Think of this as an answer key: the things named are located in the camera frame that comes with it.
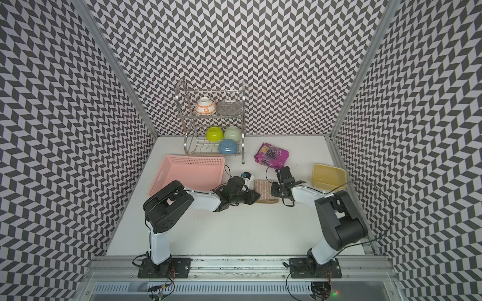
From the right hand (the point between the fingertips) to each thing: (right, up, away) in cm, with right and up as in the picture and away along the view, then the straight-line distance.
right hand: (276, 192), depth 94 cm
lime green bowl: (-34, +31, +16) cm, 49 cm away
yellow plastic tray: (+30, +7, +9) cm, 32 cm away
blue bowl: (-26, +24, +13) cm, 38 cm away
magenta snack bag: (-3, +19, +9) cm, 22 cm away
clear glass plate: (-25, +45, +10) cm, 53 cm away
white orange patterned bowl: (-35, +43, -5) cm, 55 cm away
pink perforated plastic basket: (-44, +9, +8) cm, 45 cm away
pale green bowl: (-24, +33, +17) cm, 44 cm away
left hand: (-9, -2, -2) cm, 10 cm away
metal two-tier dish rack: (-29, +35, -14) cm, 47 cm away
